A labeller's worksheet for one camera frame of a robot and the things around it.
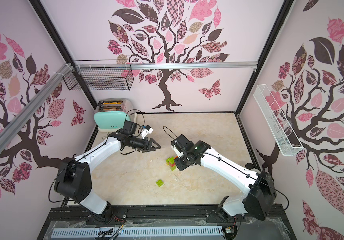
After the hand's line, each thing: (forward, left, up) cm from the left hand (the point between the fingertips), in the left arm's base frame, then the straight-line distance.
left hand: (156, 150), depth 81 cm
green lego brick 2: (-13, -2, -14) cm, 19 cm away
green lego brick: (-4, -8, -4) cm, 10 cm away
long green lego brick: (-5, -9, -13) cm, 17 cm away
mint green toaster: (+29, +32, +1) cm, 44 cm away
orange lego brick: (-9, -11, +9) cm, 17 cm away
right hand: (-8, -14, -1) cm, 16 cm away
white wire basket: (+2, -66, +11) cm, 67 cm away
